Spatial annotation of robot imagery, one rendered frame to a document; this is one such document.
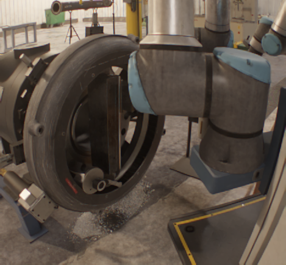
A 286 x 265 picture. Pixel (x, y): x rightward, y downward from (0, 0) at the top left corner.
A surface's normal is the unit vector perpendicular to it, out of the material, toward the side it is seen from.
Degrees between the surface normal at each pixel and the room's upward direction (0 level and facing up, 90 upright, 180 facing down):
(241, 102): 90
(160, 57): 81
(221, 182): 90
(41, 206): 90
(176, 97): 95
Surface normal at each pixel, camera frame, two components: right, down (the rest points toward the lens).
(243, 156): 0.00, 0.07
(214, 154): -0.75, -0.07
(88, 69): 0.78, 0.24
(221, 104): -0.20, 0.59
